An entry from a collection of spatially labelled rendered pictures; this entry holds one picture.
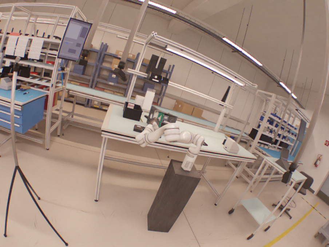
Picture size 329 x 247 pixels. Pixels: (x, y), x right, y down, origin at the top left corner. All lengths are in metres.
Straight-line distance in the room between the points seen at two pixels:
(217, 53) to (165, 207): 6.07
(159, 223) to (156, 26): 5.60
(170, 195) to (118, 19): 5.44
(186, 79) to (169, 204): 5.06
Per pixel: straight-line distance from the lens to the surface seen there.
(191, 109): 5.10
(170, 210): 1.55
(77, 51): 2.02
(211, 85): 6.52
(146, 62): 5.08
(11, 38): 2.85
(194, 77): 6.09
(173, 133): 0.85
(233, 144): 1.82
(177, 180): 1.29
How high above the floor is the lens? 1.48
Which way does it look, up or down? 14 degrees down
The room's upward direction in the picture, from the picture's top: 19 degrees clockwise
